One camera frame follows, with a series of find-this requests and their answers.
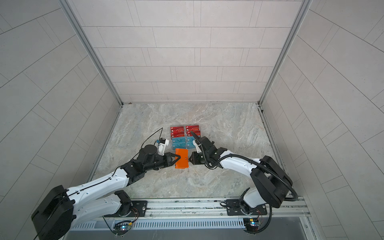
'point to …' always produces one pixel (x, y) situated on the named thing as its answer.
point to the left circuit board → (120, 228)
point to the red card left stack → (177, 132)
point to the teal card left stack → (179, 143)
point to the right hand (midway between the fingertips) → (189, 161)
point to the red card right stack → (194, 128)
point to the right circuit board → (251, 225)
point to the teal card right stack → (190, 144)
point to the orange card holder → (183, 163)
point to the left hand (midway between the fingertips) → (184, 158)
